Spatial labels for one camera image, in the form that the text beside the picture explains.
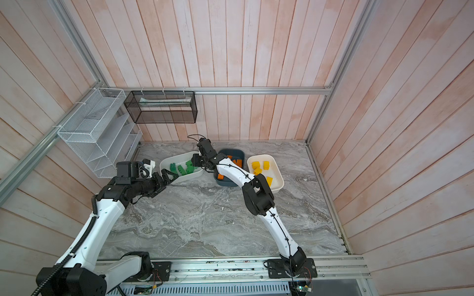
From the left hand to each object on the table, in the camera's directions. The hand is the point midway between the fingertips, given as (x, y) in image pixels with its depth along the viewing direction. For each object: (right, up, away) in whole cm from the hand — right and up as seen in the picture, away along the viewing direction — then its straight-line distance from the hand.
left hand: (172, 184), depth 77 cm
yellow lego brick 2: (+45, +7, +28) cm, 54 cm away
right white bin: (+50, +3, +27) cm, 57 cm away
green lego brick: (-4, +4, +27) cm, 28 cm away
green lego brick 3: (0, +7, +30) cm, 31 cm away
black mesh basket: (-15, +41, +27) cm, 52 cm away
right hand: (+4, +10, +21) cm, 24 cm away
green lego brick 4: (+1, +4, +26) cm, 26 cm away
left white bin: (-4, +7, +29) cm, 30 cm away
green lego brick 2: (-9, +6, +27) cm, 29 cm away
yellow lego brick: (+39, +7, +31) cm, 50 cm away
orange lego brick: (+19, +1, +25) cm, 31 cm away
